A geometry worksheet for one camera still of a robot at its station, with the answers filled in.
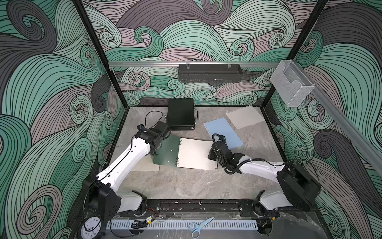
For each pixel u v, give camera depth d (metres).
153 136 0.53
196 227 0.67
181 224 0.70
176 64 0.95
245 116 1.21
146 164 0.85
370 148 0.51
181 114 1.11
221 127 1.08
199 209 0.74
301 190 0.42
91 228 0.66
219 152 0.66
